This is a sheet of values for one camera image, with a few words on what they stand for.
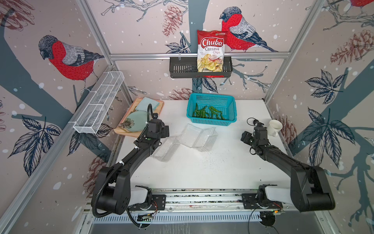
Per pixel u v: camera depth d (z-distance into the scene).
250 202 0.73
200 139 0.98
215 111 1.14
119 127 1.03
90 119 0.71
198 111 1.10
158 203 0.73
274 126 0.96
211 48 0.84
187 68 1.07
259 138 0.70
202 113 1.09
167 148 0.94
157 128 0.71
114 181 0.41
